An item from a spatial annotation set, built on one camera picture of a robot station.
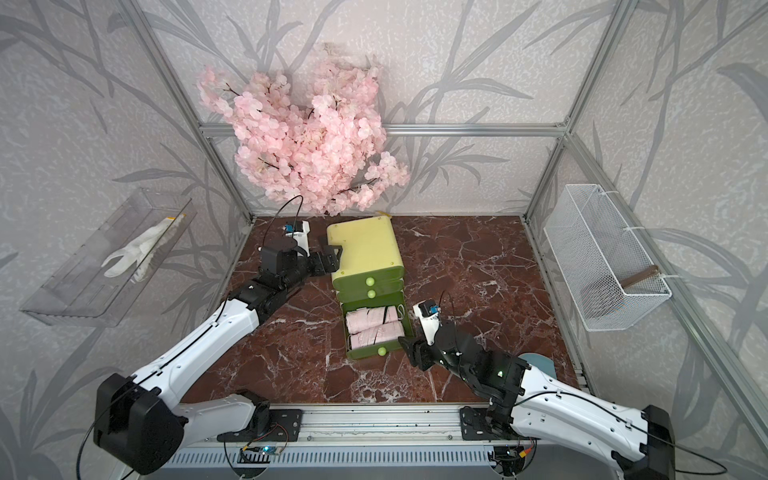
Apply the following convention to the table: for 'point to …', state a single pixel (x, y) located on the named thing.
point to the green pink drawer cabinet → (370, 285)
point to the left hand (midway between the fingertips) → (330, 249)
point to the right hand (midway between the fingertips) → (408, 333)
